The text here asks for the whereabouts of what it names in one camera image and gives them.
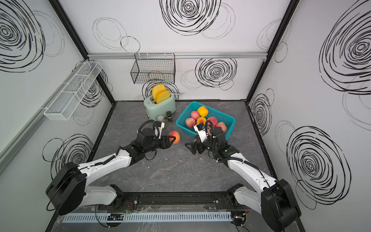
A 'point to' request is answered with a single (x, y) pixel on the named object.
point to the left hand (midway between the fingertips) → (172, 138)
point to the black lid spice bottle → (170, 117)
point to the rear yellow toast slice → (156, 89)
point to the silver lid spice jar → (160, 118)
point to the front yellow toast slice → (163, 95)
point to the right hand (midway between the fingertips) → (191, 141)
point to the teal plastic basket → (221, 117)
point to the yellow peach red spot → (203, 110)
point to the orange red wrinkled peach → (175, 134)
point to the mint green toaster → (166, 103)
